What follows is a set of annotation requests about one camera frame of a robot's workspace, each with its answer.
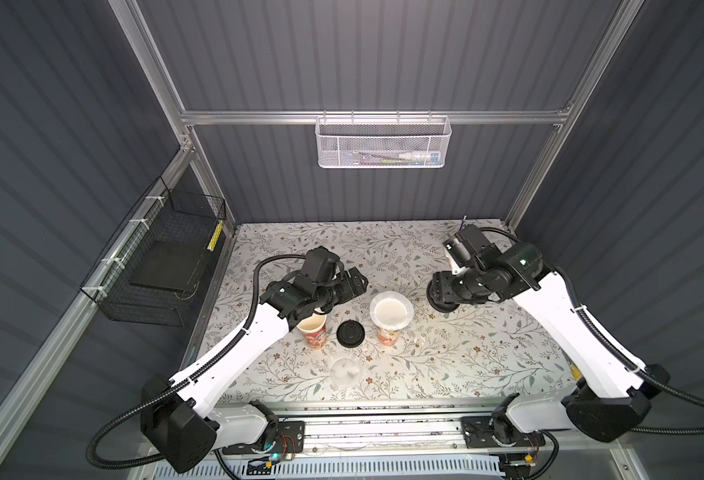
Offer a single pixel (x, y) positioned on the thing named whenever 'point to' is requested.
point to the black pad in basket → (169, 264)
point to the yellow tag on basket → (214, 238)
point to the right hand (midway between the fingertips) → (445, 293)
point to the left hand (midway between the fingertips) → (361, 289)
